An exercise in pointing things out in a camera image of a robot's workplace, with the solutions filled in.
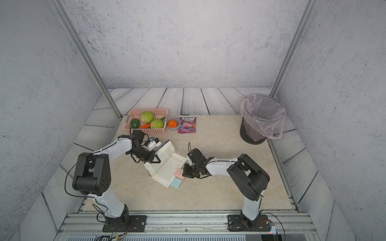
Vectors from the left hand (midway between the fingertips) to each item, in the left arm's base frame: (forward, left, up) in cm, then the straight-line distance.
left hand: (160, 161), depth 89 cm
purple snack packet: (+31, -16, -4) cm, 35 cm away
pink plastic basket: (+43, +25, -2) cm, 50 cm away
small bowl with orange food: (+29, -5, +1) cm, 30 cm away
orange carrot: (+31, +15, -3) cm, 34 cm away
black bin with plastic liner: (+27, -67, +9) cm, 72 cm away
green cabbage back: (+35, +14, +1) cm, 38 cm away
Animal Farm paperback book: (+2, -5, -6) cm, 8 cm away
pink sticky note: (-6, -11, -5) cm, 13 cm away
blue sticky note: (-11, -10, -5) cm, 16 cm away
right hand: (-7, -13, -4) cm, 15 cm away
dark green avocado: (+33, +23, -2) cm, 40 cm away
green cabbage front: (+29, +5, +1) cm, 29 cm away
